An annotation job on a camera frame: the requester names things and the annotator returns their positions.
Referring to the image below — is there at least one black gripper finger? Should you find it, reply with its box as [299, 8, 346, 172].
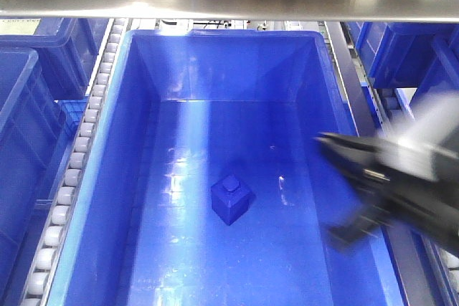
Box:
[328, 208, 389, 250]
[314, 132, 387, 178]

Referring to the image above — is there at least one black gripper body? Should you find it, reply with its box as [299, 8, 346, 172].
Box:
[353, 140, 459, 254]

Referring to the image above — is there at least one blue plastic box with knob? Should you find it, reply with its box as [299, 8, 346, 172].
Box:
[210, 173, 256, 227]

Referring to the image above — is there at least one large blue plastic bin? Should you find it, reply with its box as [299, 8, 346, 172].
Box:
[46, 28, 408, 306]

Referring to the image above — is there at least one row of blue bins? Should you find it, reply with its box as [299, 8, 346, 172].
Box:
[0, 17, 459, 306]

